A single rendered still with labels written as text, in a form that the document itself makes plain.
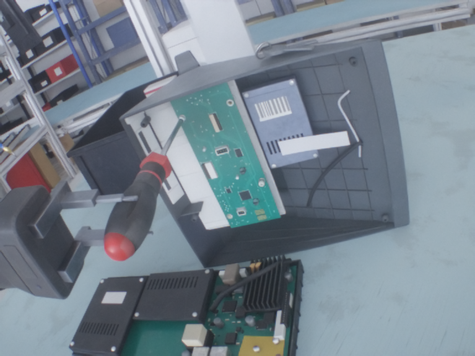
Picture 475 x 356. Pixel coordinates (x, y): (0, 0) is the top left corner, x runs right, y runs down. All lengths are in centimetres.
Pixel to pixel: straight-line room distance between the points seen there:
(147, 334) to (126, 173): 35
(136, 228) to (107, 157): 47
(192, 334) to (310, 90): 25
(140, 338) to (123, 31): 417
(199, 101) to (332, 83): 12
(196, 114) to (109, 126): 51
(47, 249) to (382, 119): 29
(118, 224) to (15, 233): 7
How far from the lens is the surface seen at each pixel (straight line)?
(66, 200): 25
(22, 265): 25
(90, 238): 26
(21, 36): 290
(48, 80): 515
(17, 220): 23
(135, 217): 22
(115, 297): 46
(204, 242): 44
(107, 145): 66
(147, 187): 24
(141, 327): 42
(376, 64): 31
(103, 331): 43
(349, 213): 43
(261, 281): 36
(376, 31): 172
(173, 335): 39
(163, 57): 104
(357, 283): 37
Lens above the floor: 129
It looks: 30 degrees down
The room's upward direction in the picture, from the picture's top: 23 degrees counter-clockwise
